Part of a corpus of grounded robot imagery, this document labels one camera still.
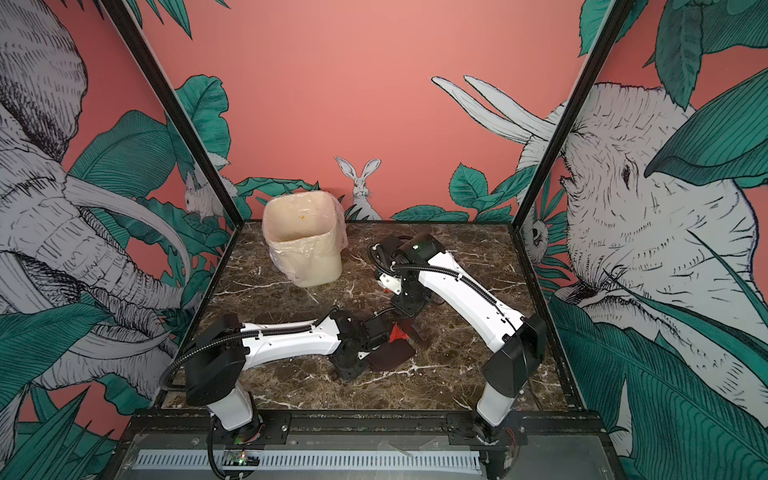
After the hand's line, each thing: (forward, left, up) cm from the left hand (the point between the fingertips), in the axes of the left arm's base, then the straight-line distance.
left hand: (350, 366), depth 80 cm
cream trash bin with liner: (+44, +17, +6) cm, 48 cm away
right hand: (+9, -16, +16) cm, 24 cm away
